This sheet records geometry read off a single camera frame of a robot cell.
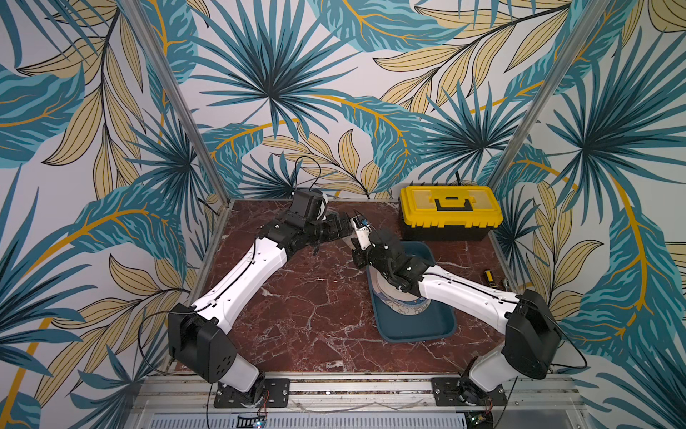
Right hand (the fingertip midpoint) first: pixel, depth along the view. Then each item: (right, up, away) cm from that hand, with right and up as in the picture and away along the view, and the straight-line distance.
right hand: (354, 238), depth 81 cm
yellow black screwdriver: (+48, -14, +14) cm, 52 cm away
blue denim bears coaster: (+14, -20, +6) cm, 25 cm away
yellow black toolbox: (+35, +9, +15) cm, 39 cm away
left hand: (-3, +2, -5) cm, 6 cm away
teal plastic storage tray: (+26, -27, +4) cm, 38 cm away
